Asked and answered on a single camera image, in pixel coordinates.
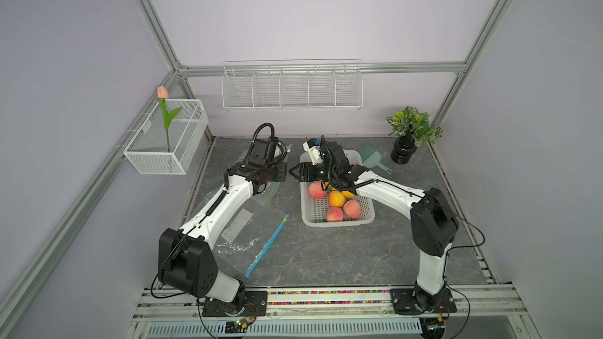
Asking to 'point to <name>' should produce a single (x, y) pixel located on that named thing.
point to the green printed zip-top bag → (264, 197)
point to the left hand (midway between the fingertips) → (280, 169)
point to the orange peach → (336, 198)
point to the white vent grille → (383, 327)
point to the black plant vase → (403, 147)
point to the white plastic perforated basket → (314, 211)
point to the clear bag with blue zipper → (248, 237)
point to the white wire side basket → (148, 150)
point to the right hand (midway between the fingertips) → (292, 170)
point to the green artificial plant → (410, 122)
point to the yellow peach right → (348, 194)
